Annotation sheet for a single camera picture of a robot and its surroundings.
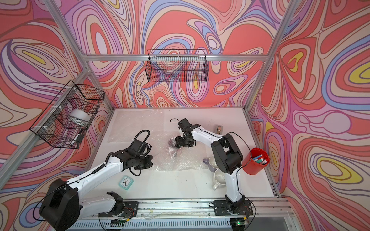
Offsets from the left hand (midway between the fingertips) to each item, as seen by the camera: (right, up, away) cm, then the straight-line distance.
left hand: (155, 164), depth 84 cm
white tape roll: (-37, +28, -11) cm, 47 cm away
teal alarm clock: (-16, -9, -3) cm, 18 cm away
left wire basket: (-45, +24, -12) cm, 52 cm away
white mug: (+38, -8, 0) cm, 39 cm away
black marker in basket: (-36, +17, -11) cm, 42 cm away
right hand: (+16, +8, +11) cm, 21 cm away
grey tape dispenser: (+41, +20, +17) cm, 49 cm away
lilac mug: (+34, +1, +2) cm, 34 cm away
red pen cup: (+58, +3, -4) cm, 58 cm away
